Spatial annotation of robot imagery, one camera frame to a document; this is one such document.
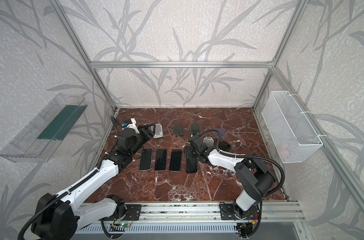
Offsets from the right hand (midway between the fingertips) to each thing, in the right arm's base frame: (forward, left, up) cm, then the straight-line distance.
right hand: (188, 146), depth 92 cm
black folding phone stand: (+6, -25, -10) cm, 27 cm away
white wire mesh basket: (-12, -45, +29) cm, 55 cm away
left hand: (+4, +17, +19) cm, 26 cm away
